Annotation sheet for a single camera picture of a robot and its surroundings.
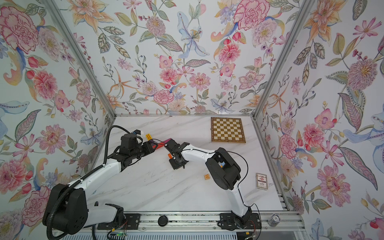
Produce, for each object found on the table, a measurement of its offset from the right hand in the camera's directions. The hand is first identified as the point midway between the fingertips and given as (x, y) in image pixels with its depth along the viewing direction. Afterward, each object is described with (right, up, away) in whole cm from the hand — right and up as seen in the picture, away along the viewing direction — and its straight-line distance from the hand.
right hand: (176, 162), depth 95 cm
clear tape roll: (+49, -23, -24) cm, 59 cm away
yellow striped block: (-21, +16, +12) cm, 29 cm away
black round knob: (-5, -24, -21) cm, 32 cm away
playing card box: (+50, -9, -9) cm, 51 cm away
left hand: (-10, +12, -9) cm, 18 cm away
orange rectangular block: (-5, +3, +4) cm, 7 cm away
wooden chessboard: (+36, +21, +16) cm, 44 cm away
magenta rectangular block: (-8, +13, +12) cm, 19 cm away
